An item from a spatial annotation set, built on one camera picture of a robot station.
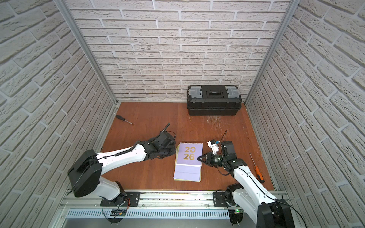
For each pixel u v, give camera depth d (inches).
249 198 22.0
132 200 28.8
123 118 42.2
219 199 29.0
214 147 30.4
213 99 39.5
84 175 16.0
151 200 29.6
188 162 30.6
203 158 30.5
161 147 25.3
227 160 25.6
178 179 31.0
